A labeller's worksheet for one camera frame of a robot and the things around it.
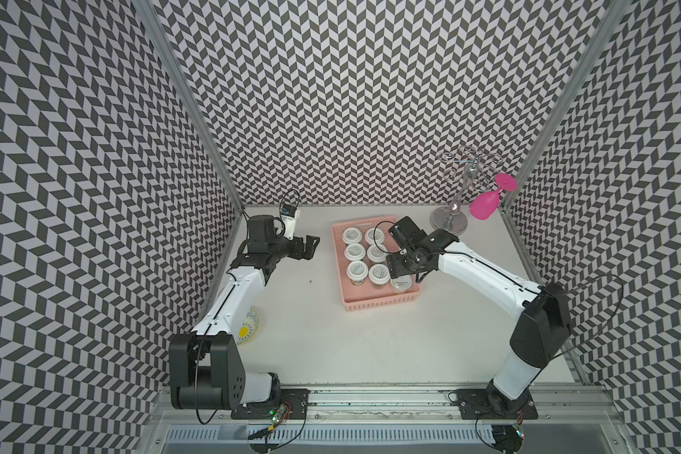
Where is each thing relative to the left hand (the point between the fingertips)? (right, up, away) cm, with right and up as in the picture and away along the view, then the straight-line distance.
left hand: (304, 237), depth 85 cm
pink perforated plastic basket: (+19, -18, -2) cm, 26 cm away
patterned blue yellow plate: (-17, -28, 0) cm, 32 cm away
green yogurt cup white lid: (+14, 0, +17) cm, 22 cm away
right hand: (+31, -10, -1) cm, 32 cm away
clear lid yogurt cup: (+30, -15, +5) cm, 34 cm away
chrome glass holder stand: (+54, +22, +6) cm, 59 cm away
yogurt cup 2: (+23, -6, +11) cm, 26 cm away
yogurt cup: (+16, -6, +12) cm, 20 cm away
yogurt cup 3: (+24, -13, +6) cm, 28 cm away
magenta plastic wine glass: (+60, +11, +11) cm, 62 cm away
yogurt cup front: (+16, -11, +6) cm, 21 cm away
